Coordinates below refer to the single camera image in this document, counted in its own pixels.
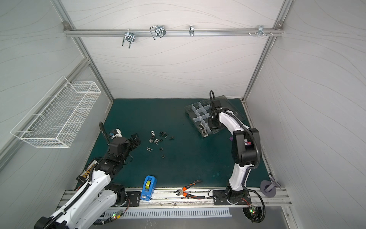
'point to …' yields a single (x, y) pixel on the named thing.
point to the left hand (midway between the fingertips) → (135, 135)
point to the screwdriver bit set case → (84, 176)
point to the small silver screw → (166, 136)
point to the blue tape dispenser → (149, 186)
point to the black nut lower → (163, 156)
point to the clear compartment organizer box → (199, 114)
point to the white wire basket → (62, 119)
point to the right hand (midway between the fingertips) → (216, 122)
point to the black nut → (161, 149)
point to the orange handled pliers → (182, 192)
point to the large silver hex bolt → (204, 132)
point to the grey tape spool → (268, 189)
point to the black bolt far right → (171, 138)
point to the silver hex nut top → (152, 131)
